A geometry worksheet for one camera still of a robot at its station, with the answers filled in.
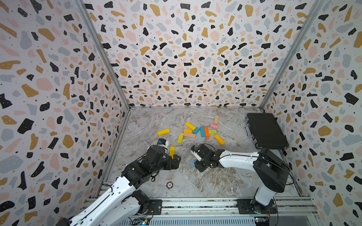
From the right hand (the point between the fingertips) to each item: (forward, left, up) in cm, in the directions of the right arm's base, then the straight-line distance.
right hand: (198, 164), depth 89 cm
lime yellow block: (+18, +12, +1) cm, 22 cm away
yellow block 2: (+9, +17, +1) cm, 19 cm away
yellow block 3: (+31, +6, 0) cm, 31 cm away
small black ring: (-13, +16, 0) cm, 21 cm away
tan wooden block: (+22, +6, 0) cm, 23 cm away
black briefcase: (+24, -48, +4) cm, 54 cm away
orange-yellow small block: (+26, +8, -1) cm, 28 cm away
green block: (+26, -11, 0) cm, 28 cm away
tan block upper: (+38, -15, 0) cm, 40 cm away
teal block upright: (+26, -3, 0) cm, 26 cm away
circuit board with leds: (-31, +29, 0) cm, 42 cm away
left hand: (-4, +12, +17) cm, 21 cm away
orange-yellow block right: (+19, -15, 0) cm, 24 cm away
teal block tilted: (+26, +1, 0) cm, 26 cm away
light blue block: (0, +4, +2) cm, 4 cm away
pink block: (+31, -13, 0) cm, 34 cm away
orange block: (+26, -7, 0) cm, 26 cm away
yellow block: (+25, +26, 0) cm, 36 cm away
